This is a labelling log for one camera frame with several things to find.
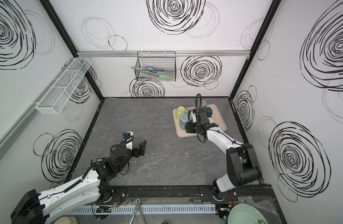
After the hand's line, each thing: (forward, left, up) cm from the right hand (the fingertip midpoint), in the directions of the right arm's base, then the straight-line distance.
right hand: (189, 127), depth 90 cm
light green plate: (-44, -27, -9) cm, 52 cm away
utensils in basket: (+22, +19, +25) cm, 39 cm away
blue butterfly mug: (+6, +3, +1) cm, 7 cm away
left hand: (-13, +30, +4) cm, 32 cm away
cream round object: (-50, +56, -1) cm, 75 cm away
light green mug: (+14, +6, 0) cm, 15 cm away
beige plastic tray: (+18, -23, -10) cm, 31 cm away
